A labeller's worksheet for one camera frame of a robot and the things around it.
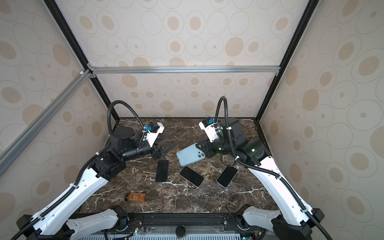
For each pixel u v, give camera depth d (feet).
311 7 2.23
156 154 1.80
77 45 2.62
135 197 2.55
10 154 1.68
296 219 1.21
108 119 1.43
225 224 2.39
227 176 2.96
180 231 2.08
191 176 2.94
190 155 2.16
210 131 1.80
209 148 1.78
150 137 1.74
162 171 3.04
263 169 1.29
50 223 1.22
